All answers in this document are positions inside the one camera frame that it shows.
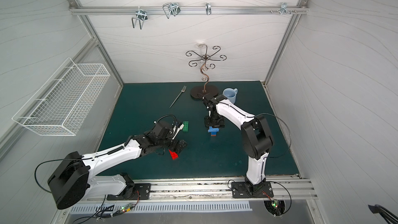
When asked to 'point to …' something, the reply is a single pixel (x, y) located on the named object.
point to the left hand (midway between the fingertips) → (181, 141)
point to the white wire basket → (61, 105)
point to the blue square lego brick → (214, 133)
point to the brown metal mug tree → (207, 61)
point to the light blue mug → (230, 94)
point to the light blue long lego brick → (211, 129)
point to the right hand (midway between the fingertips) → (212, 126)
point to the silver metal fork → (183, 90)
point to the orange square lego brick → (213, 135)
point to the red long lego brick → (173, 155)
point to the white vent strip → (162, 207)
